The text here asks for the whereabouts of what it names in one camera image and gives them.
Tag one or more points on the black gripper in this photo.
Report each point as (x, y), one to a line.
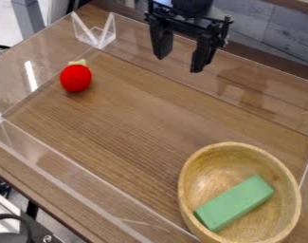
(191, 17)

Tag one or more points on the black device bottom left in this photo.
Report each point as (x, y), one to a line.
(21, 229)

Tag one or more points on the grey post top left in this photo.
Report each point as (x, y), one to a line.
(29, 17)

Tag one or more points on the brown wooden bowl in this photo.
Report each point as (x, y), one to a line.
(217, 168)

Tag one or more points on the red plush strawberry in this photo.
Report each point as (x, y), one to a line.
(76, 76)

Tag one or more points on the clear acrylic corner bracket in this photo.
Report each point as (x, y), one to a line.
(97, 37)

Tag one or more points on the green rectangular block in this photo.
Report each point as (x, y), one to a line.
(234, 203)

